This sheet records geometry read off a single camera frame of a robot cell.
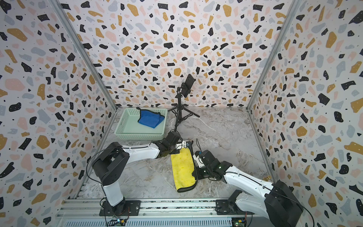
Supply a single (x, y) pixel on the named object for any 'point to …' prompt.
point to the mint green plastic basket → (129, 128)
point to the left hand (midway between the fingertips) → (177, 138)
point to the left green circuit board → (116, 222)
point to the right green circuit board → (238, 222)
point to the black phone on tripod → (186, 86)
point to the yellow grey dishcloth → (183, 164)
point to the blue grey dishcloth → (149, 118)
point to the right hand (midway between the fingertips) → (192, 174)
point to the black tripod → (181, 113)
